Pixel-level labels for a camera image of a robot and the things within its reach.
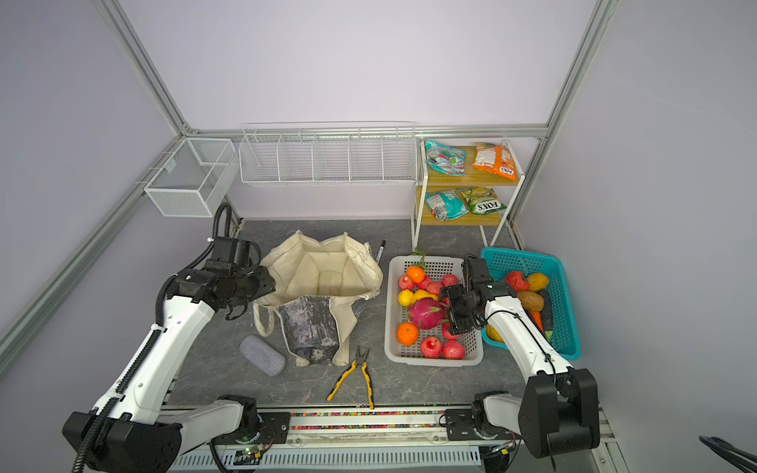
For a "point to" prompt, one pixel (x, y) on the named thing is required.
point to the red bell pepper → (516, 280)
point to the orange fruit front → (407, 333)
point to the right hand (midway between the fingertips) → (441, 308)
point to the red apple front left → (431, 347)
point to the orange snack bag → (495, 159)
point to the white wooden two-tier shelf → (464, 186)
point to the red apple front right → (453, 350)
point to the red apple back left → (404, 283)
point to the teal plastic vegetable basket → (558, 315)
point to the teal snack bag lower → (446, 205)
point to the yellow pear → (422, 294)
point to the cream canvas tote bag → (317, 286)
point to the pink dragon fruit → (428, 312)
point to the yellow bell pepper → (538, 282)
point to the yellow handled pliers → (361, 361)
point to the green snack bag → (481, 200)
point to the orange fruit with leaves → (417, 271)
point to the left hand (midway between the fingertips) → (268, 288)
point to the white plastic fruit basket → (441, 271)
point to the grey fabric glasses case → (263, 356)
